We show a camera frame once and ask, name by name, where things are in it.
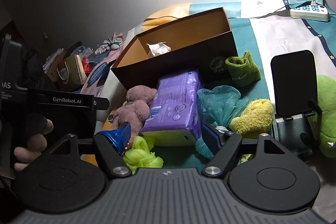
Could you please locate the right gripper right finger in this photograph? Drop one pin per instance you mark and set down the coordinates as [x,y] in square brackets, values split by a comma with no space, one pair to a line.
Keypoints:
[225,148]

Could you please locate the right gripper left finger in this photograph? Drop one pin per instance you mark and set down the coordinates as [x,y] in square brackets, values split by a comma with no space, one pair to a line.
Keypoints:
[110,145]

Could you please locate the person's left hand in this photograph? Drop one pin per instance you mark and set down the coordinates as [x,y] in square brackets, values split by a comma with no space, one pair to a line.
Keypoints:
[33,149]

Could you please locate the lime green mesh pouf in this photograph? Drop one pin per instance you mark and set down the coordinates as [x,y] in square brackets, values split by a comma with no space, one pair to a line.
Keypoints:
[140,155]

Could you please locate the mauve plush teddy bear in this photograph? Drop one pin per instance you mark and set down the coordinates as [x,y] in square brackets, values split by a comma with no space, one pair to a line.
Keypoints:
[135,110]

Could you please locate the yellow fluffy towel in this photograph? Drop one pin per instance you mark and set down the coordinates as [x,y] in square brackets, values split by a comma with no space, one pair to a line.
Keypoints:
[256,119]

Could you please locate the purple wipes pack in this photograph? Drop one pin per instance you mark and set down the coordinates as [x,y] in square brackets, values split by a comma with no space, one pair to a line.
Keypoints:
[174,119]

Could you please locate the gold paper bag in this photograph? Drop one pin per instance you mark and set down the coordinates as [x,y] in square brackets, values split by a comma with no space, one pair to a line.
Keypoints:
[71,73]

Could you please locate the pink cloth with blue print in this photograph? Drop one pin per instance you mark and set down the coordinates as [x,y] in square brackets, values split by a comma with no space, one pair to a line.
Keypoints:
[97,78]

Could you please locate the red small package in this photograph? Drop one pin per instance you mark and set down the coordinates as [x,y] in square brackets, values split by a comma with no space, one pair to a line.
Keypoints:
[86,65]

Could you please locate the green knitted sock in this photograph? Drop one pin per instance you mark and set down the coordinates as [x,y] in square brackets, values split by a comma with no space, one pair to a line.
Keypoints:
[243,69]

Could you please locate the dark phone stand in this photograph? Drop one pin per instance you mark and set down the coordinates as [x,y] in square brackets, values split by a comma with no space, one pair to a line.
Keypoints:
[300,134]

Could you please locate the black phone on stand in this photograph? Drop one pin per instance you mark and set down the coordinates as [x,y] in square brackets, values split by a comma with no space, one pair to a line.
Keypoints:
[295,83]

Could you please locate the brown cardboard box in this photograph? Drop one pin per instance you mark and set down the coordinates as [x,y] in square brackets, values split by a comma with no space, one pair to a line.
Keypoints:
[199,42]

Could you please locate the white crumpled cloth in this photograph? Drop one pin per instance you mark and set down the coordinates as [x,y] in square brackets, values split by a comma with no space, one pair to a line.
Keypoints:
[158,49]

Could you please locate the green plush toy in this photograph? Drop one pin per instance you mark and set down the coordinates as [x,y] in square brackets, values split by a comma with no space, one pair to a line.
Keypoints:
[326,120]

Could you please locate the white blue power strip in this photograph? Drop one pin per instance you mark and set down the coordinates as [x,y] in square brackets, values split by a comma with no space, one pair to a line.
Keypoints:
[310,12]

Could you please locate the white knotted rope toy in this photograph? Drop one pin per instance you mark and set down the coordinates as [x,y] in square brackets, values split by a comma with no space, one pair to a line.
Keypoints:
[112,44]

